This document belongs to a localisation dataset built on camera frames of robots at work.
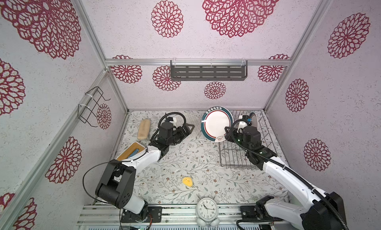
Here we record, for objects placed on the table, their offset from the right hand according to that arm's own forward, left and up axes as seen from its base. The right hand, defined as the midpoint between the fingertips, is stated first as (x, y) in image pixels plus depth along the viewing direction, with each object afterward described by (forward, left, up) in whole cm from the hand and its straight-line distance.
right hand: (224, 126), depth 78 cm
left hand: (+2, +18, -6) cm, 19 cm away
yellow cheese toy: (-21, +20, -23) cm, 37 cm away
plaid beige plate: (-5, +18, +11) cm, 21 cm away
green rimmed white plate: (+6, +5, -2) cm, 8 cm away
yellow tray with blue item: (-3, +55, -21) cm, 59 cm away
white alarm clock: (-36, +9, -21) cm, 43 cm away
